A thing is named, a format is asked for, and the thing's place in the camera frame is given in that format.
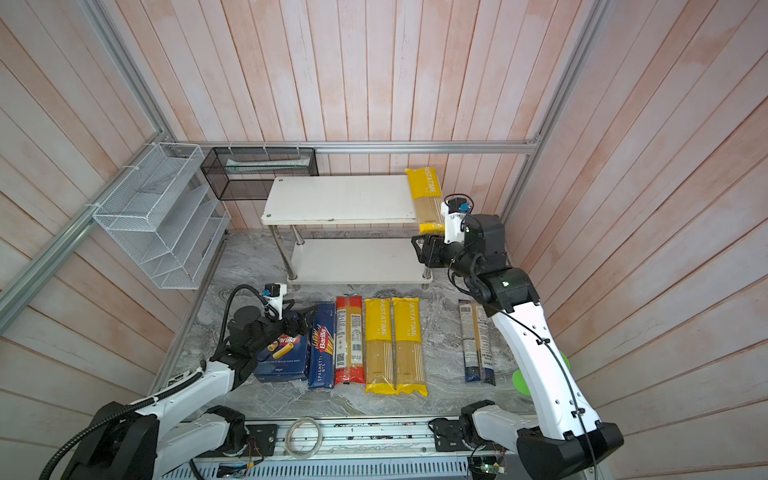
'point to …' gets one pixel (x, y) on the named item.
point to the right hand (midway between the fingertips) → (421, 238)
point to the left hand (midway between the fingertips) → (306, 309)
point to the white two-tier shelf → (345, 229)
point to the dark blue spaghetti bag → (476, 343)
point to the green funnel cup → (520, 385)
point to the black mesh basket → (247, 173)
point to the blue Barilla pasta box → (289, 362)
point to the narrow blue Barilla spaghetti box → (322, 353)
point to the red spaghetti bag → (349, 341)
